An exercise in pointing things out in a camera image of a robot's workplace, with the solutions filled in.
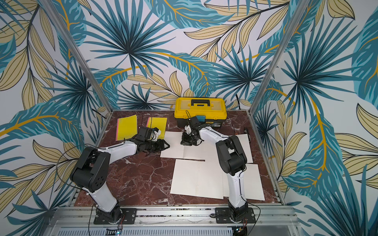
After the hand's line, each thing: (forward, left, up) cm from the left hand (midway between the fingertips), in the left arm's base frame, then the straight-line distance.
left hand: (166, 147), depth 92 cm
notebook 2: (-16, -20, -7) cm, 26 cm away
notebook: (+2, -25, -5) cm, 26 cm away
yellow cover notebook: (+19, +32, -6) cm, 38 cm away
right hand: (+5, -9, -1) cm, 11 cm away
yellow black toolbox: (+22, -29, +11) cm, 38 cm away
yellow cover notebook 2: (+27, +9, -9) cm, 30 cm away
